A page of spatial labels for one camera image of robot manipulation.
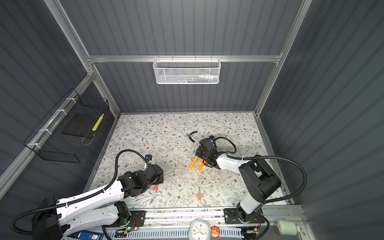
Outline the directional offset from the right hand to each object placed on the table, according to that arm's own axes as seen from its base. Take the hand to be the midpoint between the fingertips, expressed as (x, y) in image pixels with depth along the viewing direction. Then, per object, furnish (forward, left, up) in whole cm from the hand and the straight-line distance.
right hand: (198, 151), depth 93 cm
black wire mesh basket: (-12, +65, +29) cm, 72 cm away
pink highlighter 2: (-21, +24, -4) cm, 33 cm away
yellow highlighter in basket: (+2, +53, +24) cm, 58 cm away
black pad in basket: (0, +59, +26) cm, 65 cm away
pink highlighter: (-14, -4, +9) cm, 17 cm away
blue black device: (-43, +52, 0) cm, 68 cm away
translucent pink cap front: (-25, 0, -5) cm, 26 cm away
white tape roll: (-40, -38, +3) cm, 55 cm away
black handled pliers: (+17, +6, -5) cm, 19 cm away
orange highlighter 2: (-8, -1, -5) cm, 9 cm away
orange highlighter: (-7, +4, -3) cm, 8 cm away
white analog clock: (-40, 0, -2) cm, 40 cm away
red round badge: (-41, -7, -4) cm, 42 cm away
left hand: (-16, +23, +3) cm, 28 cm away
